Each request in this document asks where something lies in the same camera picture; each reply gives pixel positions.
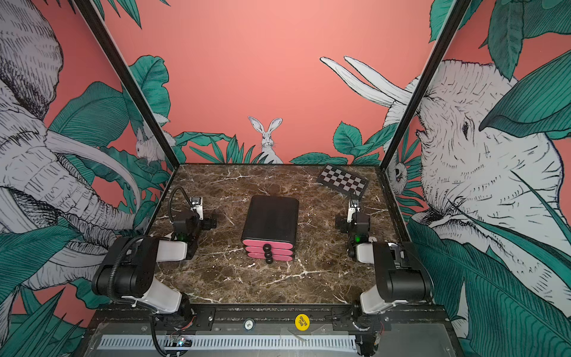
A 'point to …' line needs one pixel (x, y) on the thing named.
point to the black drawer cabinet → (270, 233)
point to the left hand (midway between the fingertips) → (205, 206)
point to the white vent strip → (239, 342)
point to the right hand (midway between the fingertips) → (350, 209)
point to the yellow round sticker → (302, 321)
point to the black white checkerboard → (343, 181)
